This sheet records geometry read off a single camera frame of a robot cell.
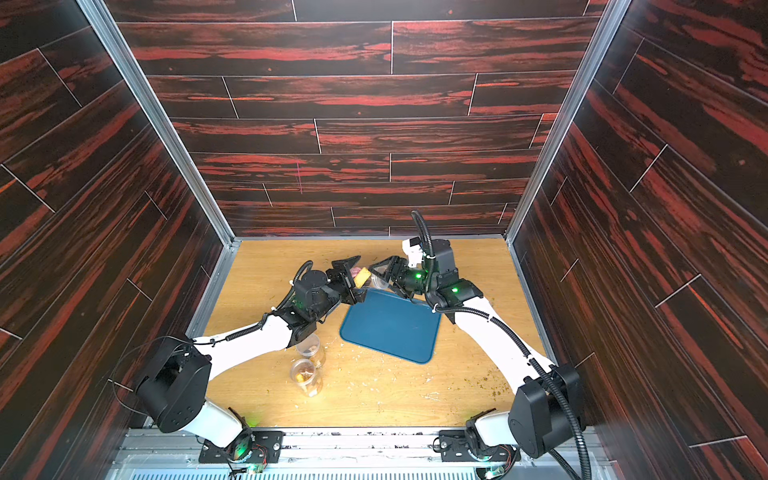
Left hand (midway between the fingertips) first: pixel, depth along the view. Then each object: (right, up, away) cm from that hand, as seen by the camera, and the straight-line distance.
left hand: (369, 264), depth 79 cm
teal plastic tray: (+7, -20, +18) cm, 28 cm away
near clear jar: (-16, -30, 0) cm, 34 cm away
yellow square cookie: (-2, -3, -1) cm, 4 cm away
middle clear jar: (-18, -25, +8) cm, 31 cm away
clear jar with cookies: (+1, -4, -7) cm, 8 cm away
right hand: (+3, -2, -2) cm, 4 cm away
